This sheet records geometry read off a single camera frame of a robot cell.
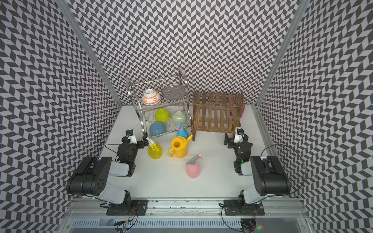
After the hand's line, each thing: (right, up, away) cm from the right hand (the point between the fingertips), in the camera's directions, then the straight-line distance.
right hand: (232, 134), depth 91 cm
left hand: (-60, +1, 0) cm, 60 cm away
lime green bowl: (-47, +12, +11) cm, 50 cm away
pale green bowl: (-35, +11, +8) cm, 38 cm away
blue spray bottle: (-32, +1, -2) cm, 33 cm away
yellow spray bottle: (-47, -8, -10) cm, 49 cm away
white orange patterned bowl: (-48, +22, -12) cm, 54 cm away
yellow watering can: (-33, -6, -6) cm, 34 cm away
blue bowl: (-50, +3, +8) cm, 51 cm away
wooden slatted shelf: (-9, +14, +5) cm, 18 cm away
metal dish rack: (-44, +18, -4) cm, 47 cm away
